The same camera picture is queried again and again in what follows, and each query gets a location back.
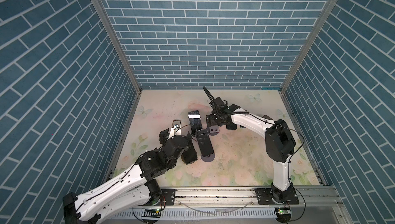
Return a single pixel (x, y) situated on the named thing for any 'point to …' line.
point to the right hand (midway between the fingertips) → (210, 120)
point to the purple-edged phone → (204, 142)
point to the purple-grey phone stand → (208, 158)
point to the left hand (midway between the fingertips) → (181, 132)
